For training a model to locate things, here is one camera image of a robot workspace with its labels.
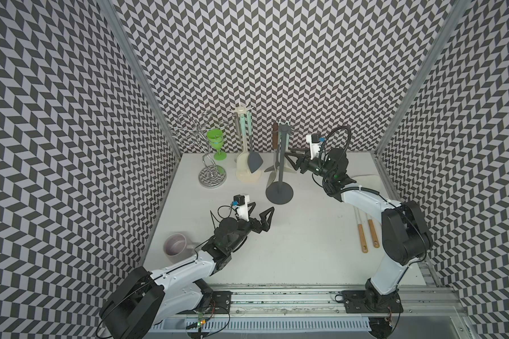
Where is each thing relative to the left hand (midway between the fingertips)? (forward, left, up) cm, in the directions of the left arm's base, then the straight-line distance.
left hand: (265, 207), depth 78 cm
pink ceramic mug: (-10, +35, -14) cm, 39 cm away
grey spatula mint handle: (+19, -3, 0) cm, 20 cm away
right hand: (+18, -9, +10) cm, 23 cm away
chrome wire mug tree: (+29, +28, -17) cm, 43 cm away
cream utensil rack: (+30, +11, -18) cm, 37 cm away
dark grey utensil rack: (+17, -7, -14) cm, 23 cm away
